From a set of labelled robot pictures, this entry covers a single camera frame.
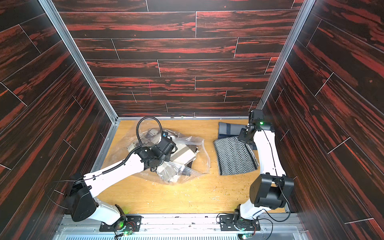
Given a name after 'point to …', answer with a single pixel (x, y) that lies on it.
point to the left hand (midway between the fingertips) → (166, 150)
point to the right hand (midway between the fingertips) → (249, 139)
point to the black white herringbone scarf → (233, 156)
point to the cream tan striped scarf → (170, 170)
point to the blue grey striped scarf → (225, 129)
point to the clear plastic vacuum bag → (199, 167)
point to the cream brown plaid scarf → (148, 138)
